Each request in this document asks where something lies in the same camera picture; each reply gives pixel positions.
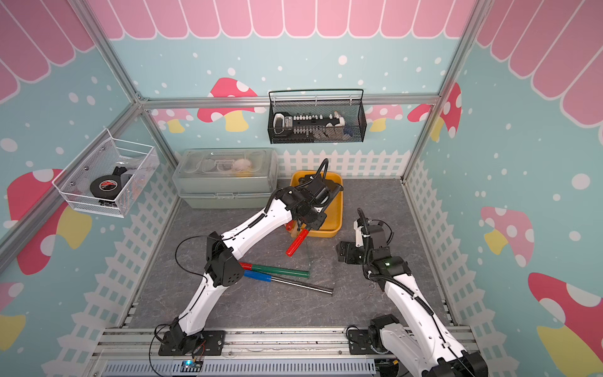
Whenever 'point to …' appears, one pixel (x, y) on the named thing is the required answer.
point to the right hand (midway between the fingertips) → (347, 246)
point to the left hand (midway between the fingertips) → (315, 222)
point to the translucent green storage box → (226, 178)
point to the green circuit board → (191, 366)
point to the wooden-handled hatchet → (294, 232)
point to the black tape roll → (106, 186)
